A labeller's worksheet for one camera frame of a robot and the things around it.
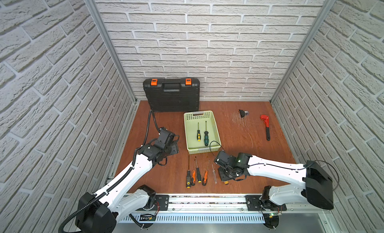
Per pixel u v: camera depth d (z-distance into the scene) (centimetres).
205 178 81
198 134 97
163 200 74
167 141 61
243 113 111
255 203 74
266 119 109
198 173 83
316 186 41
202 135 98
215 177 81
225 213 72
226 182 75
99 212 37
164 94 95
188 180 79
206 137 96
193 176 81
